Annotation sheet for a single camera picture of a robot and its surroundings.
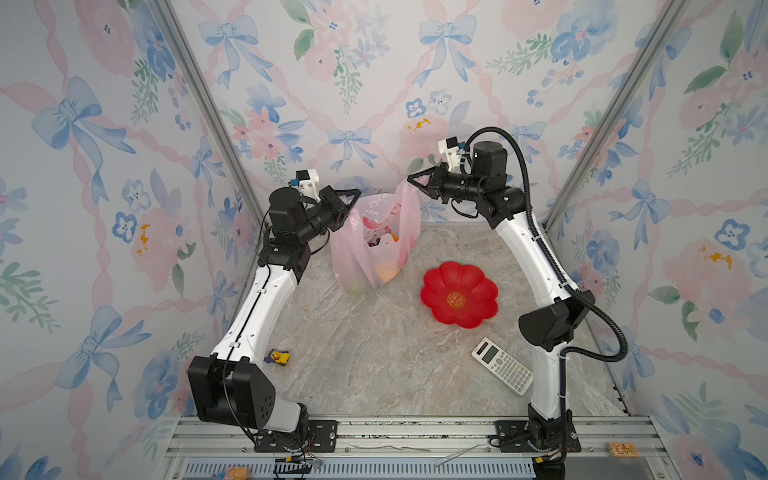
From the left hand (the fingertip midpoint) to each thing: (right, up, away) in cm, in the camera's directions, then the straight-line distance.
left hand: (363, 187), depth 67 cm
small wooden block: (+62, -62, +4) cm, 88 cm away
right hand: (+10, +4, +4) cm, 12 cm away
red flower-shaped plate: (+30, -29, +34) cm, 53 cm away
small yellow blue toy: (-25, -44, +18) cm, 54 cm away
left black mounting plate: (-12, -60, +6) cm, 61 cm away
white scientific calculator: (+38, -47, +17) cm, 62 cm away
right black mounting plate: (+36, -60, +6) cm, 70 cm away
